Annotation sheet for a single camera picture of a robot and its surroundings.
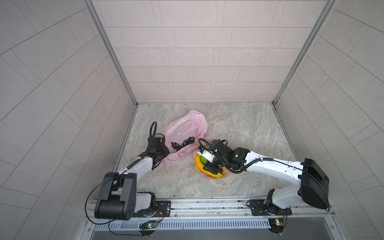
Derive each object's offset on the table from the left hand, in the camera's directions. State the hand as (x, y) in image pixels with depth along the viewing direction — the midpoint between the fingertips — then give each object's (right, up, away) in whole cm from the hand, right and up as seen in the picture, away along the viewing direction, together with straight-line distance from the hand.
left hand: (170, 146), depth 92 cm
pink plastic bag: (+14, +13, +10) cm, 22 cm away
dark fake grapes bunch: (+4, +1, -3) cm, 5 cm away
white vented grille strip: (+31, -30, -24) cm, 50 cm away
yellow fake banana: (+19, -7, -13) cm, 24 cm away
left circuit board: (-4, -29, -27) cm, 39 cm away
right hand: (+21, -7, -15) cm, 26 cm away
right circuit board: (+54, -31, -24) cm, 67 cm away
